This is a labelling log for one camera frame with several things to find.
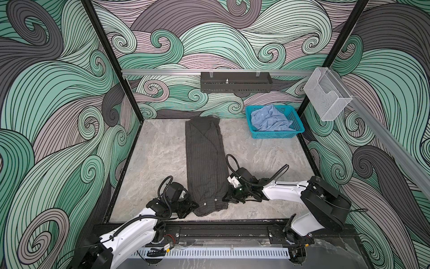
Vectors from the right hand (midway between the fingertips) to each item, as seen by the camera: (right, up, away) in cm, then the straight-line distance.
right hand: (222, 201), depth 81 cm
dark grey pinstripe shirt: (-8, +14, +14) cm, 21 cm away
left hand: (-11, -2, -1) cm, 11 cm away
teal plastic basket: (+49, +49, +34) cm, 78 cm away
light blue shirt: (+34, +44, +32) cm, 64 cm away
